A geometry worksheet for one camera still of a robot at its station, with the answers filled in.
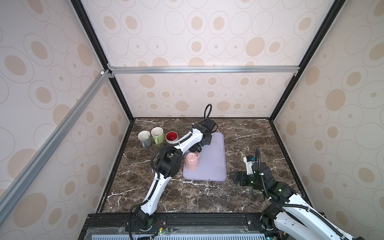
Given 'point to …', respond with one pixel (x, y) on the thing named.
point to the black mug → (195, 148)
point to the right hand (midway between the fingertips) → (236, 172)
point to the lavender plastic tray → (211, 165)
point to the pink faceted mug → (191, 161)
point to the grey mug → (144, 137)
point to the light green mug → (158, 135)
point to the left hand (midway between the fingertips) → (208, 137)
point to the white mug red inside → (171, 137)
